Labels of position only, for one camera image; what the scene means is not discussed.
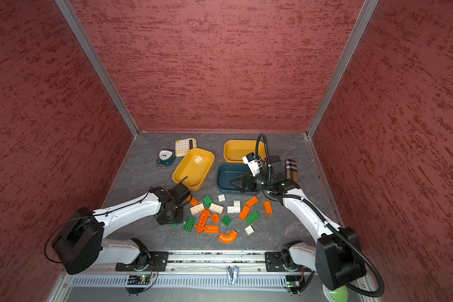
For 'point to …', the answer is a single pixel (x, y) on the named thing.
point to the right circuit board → (293, 280)
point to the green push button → (340, 294)
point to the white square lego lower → (249, 229)
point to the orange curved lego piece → (228, 238)
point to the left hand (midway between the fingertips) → (174, 224)
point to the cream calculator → (182, 146)
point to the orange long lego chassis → (204, 214)
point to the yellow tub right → (234, 150)
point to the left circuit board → (136, 280)
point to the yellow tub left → (195, 164)
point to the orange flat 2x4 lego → (212, 229)
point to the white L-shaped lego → (234, 209)
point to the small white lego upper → (221, 197)
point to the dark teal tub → (227, 172)
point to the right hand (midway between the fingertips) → (236, 183)
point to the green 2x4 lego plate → (189, 223)
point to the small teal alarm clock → (166, 158)
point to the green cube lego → (207, 201)
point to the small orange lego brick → (215, 218)
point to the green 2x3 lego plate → (252, 217)
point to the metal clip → (232, 272)
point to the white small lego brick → (199, 159)
